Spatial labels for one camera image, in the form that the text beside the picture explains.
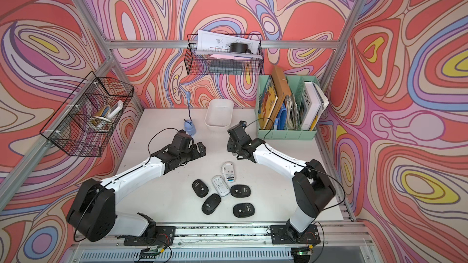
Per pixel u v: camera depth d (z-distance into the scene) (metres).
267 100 1.01
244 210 0.78
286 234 0.73
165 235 0.72
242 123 0.80
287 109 0.93
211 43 0.86
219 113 1.16
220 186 0.84
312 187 0.45
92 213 0.42
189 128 1.01
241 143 0.65
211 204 0.80
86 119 0.69
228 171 0.89
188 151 0.73
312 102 0.88
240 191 0.82
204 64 1.01
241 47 0.82
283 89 0.83
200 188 0.84
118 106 0.74
